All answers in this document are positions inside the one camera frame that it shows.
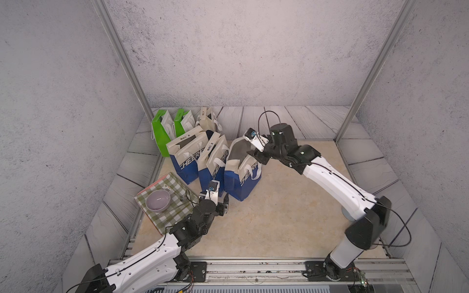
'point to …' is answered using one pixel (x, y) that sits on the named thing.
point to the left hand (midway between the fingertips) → (222, 192)
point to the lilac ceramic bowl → (158, 200)
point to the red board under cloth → (148, 187)
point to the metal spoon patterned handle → (165, 186)
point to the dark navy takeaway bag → (207, 121)
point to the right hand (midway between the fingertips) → (253, 144)
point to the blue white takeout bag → (184, 151)
